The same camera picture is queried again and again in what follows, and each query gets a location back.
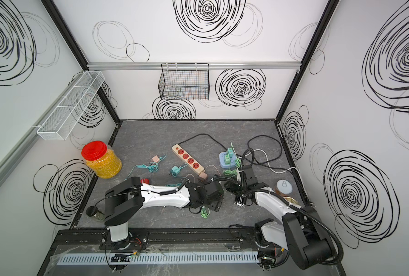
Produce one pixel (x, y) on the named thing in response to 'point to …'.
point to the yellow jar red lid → (101, 158)
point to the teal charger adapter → (174, 171)
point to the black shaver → (240, 199)
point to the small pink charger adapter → (155, 158)
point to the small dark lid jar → (92, 211)
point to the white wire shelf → (76, 99)
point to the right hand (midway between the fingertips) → (226, 186)
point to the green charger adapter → (230, 154)
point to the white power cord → (268, 161)
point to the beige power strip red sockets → (187, 158)
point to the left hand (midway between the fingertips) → (217, 200)
